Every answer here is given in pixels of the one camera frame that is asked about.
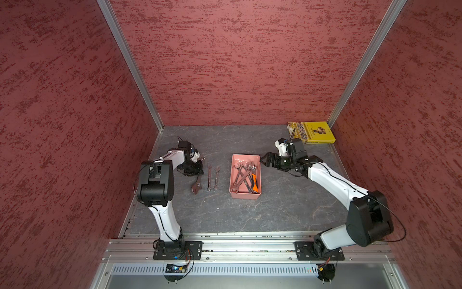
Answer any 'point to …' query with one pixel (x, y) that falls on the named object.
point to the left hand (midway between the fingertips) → (200, 175)
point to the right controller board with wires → (326, 272)
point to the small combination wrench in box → (237, 165)
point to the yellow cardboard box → (311, 132)
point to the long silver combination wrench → (235, 188)
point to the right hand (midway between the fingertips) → (265, 165)
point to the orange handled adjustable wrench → (254, 181)
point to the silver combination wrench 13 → (209, 188)
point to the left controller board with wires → (172, 268)
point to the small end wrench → (216, 187)
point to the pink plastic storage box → (245, 191)
